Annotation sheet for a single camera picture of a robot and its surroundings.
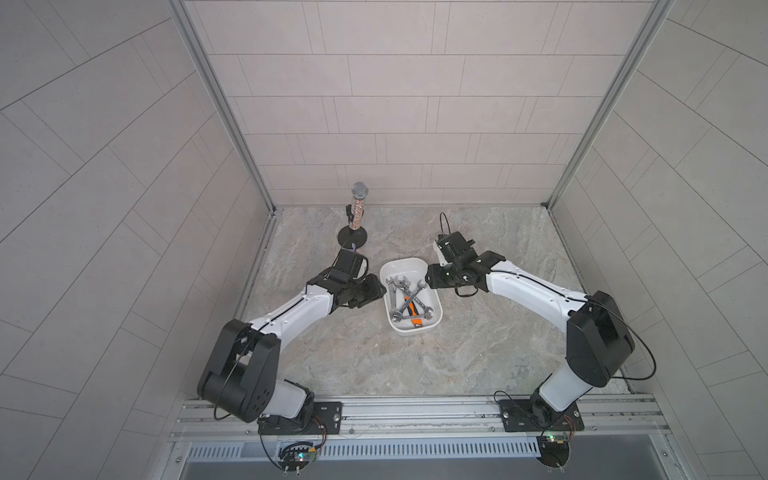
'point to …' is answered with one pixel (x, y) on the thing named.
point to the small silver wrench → (406, 285)
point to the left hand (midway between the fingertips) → (387, 289)
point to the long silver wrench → (397, 316)
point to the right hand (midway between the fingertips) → (429, 278)
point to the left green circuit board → (293, 456)
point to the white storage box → (417, 267)
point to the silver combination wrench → (392, 292)
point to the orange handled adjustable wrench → (413, 311)
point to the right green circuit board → (553, 450)
